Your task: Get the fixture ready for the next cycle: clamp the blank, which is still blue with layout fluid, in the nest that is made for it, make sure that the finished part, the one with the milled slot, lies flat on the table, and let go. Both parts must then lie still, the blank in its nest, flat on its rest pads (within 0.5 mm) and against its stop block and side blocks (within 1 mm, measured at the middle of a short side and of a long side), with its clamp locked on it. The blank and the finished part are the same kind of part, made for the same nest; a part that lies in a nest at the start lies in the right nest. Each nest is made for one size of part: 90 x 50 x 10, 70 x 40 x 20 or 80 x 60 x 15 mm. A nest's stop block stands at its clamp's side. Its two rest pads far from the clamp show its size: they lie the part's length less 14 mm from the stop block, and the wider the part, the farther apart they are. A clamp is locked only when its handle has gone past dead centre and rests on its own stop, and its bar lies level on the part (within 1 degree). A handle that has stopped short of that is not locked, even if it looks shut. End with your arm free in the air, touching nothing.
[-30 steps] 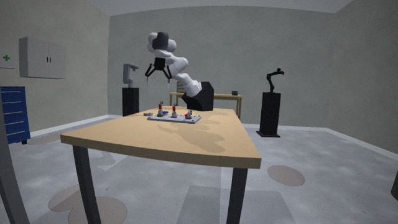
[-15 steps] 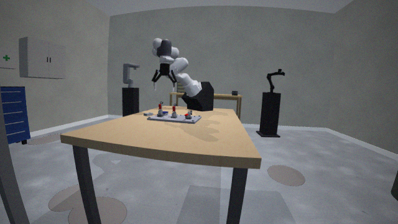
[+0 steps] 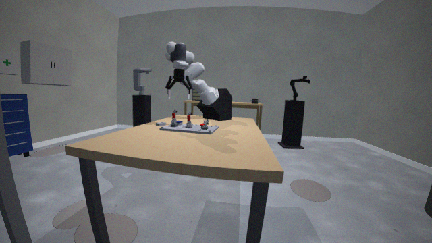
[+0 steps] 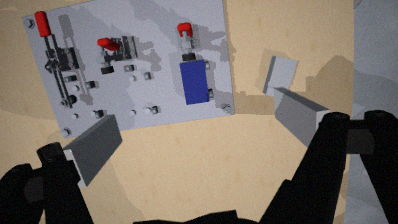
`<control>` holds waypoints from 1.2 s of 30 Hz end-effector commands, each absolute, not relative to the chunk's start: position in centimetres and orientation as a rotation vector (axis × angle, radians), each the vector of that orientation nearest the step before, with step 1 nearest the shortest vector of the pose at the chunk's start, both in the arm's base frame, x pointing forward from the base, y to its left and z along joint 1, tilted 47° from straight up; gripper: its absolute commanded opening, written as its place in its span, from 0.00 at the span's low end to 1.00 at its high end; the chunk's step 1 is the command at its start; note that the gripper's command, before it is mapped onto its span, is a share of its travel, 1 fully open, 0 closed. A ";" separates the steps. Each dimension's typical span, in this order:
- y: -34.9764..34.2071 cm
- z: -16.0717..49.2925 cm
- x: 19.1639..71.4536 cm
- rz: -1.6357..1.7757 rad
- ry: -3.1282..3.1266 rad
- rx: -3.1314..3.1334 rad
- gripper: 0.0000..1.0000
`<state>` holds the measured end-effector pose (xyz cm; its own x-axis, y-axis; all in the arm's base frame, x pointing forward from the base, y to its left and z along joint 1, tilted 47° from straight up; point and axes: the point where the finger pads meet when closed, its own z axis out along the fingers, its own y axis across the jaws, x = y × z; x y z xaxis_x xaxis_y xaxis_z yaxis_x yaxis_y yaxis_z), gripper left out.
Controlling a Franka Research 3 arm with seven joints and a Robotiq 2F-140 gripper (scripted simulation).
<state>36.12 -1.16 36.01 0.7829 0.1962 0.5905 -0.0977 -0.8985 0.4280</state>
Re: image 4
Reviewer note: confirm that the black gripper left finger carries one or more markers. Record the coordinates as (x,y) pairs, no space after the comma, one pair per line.
(22,188)

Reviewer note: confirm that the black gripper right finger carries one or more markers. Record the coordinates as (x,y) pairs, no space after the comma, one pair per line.
(311,196)

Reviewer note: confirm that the blue rectangular block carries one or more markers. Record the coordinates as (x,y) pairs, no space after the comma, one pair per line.
(194,82)

